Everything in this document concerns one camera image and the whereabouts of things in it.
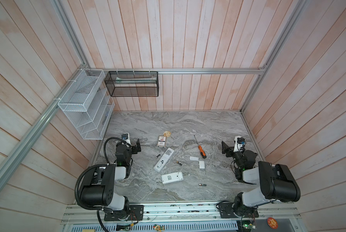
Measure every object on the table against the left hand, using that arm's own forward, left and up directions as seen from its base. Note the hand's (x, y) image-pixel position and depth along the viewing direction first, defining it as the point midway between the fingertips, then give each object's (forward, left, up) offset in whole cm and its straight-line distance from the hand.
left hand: (132, 141), depth 92 cm
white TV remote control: (-10, -21, -6) cm, 24 cm away
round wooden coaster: (+11, -22, -7) cm, 26 cm away
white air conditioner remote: (-21, -26, -7) cm, 34 cm away
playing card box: (+4, -19, -7) cm, 21 cm away
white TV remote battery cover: (-8, -41, -8) cm, 42 cm away
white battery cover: (-12, -45, -8) cm, 47 cm away
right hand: (0, -63, +2) cm, 63 cm away
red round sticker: (-43, -76, -7) cm, 88 cm away
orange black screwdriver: (-5, -46, -6) cm, 47 cm away
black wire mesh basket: (+40, +3, +17) cm, 43 cm away
